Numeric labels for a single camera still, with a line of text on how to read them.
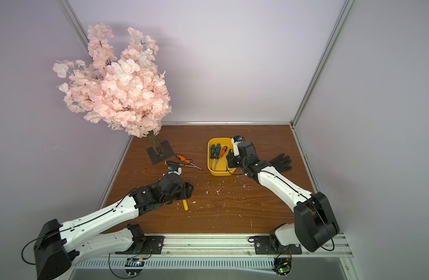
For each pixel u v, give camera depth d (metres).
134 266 0.72
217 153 1.03
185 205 0.83
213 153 1.03
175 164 1.00
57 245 0.40
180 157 1.00
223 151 1.03
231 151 1.03
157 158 1.03
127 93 0.58
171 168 0.71
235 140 0.76
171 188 0.60
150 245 0.73
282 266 0.70
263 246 0.73
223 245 0.74
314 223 0.41
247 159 0.64
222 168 0.98
